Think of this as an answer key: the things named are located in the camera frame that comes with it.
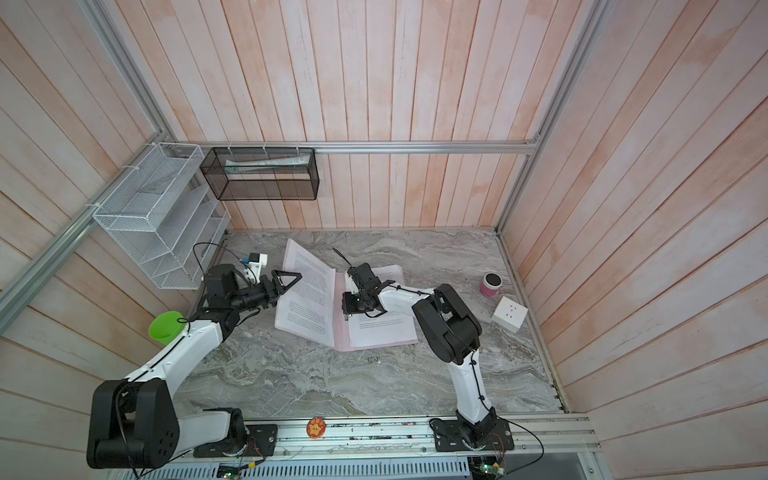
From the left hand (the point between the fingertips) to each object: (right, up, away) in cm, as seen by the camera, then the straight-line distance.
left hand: (298, 286), depth 80 cm
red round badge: (+6, -36, -4) cm, 37 cm away
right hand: (+10, -8, +17) cm, 22 cm away
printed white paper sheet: (+1, -7, +5) cm, 9 cm away
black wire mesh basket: (-20, +38, +24) cm, 49 cm away
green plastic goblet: (-35, -11, -2) cm, 37 cm away
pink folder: (+10, -18, +10) cm, 23 cm away
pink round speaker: (+60, -1, +18) cm, 63 cm away
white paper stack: (+27, -15, +14) cm, 34 cm away
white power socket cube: (+64, -10, +12) cm, 66 cm away
